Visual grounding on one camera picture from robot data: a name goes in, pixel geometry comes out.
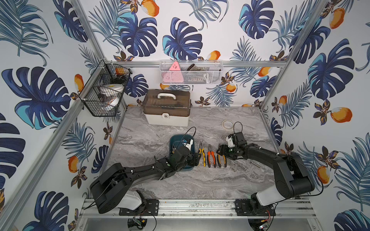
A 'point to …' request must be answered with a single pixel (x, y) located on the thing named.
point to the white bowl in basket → (109, 95)
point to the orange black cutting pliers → (218, 160)
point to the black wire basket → (106, 73)
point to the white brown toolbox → (167, 107)
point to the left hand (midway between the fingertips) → (197, 152)
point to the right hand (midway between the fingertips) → (221, 152)
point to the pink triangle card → (174, 74)
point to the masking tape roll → (227, 124)
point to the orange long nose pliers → (208, 156)
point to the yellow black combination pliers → (201, 150)
